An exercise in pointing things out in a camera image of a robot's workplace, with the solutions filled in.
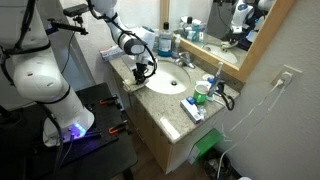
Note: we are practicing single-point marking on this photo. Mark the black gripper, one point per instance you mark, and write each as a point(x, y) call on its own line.
point(141, 69)

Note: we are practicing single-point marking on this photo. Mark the cream striped cloth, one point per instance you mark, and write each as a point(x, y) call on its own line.
point(130, 86)

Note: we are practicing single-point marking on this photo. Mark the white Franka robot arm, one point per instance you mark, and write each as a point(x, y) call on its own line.
point(36, 76)

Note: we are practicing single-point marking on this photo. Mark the white oval sink basin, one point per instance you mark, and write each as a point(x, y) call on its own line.
point(166, 78)

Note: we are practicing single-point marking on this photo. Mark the orange black clamp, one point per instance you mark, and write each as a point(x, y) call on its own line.
point(117, 128)
point(108, 100)

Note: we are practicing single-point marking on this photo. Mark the small white cardboard box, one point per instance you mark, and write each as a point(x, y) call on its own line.
point(111, 52)

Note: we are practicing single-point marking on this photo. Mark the blue mouthwash bottle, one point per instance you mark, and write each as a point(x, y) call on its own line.
point(165, 41)

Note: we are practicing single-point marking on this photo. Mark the small clear pump bottle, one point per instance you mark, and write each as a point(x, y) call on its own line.
point(176, 48)

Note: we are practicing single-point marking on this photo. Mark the chrome faucet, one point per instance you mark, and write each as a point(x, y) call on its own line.
point(184, 60)

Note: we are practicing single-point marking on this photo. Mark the small blue box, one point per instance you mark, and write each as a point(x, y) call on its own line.
point(191, 100)

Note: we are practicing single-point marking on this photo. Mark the wooden vanity cabinet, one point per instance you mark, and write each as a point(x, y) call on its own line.
point(150, 133)

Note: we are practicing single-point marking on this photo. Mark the white paper strip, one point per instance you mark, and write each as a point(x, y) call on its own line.
point(170, 128)

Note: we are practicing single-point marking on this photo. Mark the white blue carton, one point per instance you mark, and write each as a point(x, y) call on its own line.
point(191, 111)

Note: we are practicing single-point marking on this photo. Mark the white toothpaste tube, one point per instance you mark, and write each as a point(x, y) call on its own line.
point(201, 83)

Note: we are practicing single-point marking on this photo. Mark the green mug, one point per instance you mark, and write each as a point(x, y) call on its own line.
point(200, 95)

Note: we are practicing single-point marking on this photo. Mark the round white dish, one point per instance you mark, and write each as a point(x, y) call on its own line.
point(206, 76)

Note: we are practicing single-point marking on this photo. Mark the clear plastic wrapper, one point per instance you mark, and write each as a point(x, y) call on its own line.
point(201, 112)

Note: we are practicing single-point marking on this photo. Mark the small blue floss container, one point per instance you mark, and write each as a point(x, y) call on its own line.
point(211, 80)

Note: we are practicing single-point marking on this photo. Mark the electric toothbrush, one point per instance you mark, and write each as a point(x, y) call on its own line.
point(216, 78)

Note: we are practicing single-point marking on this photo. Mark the black robot table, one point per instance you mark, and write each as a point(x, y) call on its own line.
point(100, 150)

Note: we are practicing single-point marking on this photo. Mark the green cardboard box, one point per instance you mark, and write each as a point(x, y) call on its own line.
point(208, 143)

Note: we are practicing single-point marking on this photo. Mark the wood framed mirror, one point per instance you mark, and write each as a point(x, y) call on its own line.
point(253, 50)

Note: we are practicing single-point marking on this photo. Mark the black trash bin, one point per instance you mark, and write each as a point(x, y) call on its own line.
point(218, 166)

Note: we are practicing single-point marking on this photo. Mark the white charger plug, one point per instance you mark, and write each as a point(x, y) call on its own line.
point(286, 77)

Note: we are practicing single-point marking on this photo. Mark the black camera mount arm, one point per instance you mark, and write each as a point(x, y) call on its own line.
point(68, 26)

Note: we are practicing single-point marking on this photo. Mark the black stereo camera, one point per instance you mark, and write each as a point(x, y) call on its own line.
point(76, 10)

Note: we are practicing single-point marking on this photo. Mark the white wall outlet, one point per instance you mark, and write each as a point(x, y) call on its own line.
point(286, 75)

